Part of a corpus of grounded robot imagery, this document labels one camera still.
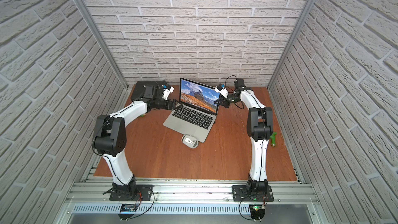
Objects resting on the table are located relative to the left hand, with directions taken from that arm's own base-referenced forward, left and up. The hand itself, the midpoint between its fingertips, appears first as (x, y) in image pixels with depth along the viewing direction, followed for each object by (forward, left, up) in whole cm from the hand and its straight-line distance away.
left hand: (180, 102), depth 93 cm
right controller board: (-54, -40, -15) cm, 69 cm away
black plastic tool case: (-5, +17, +15) cm, 23 cm away
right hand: (+4, -24, -4) cm, 25 cm away
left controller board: (-53, +22, -17) cm, 60 cm away
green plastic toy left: (-20, +14, +15) cm, 29 cm away
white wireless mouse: (-21, -6, -10) cm, 24 cm away
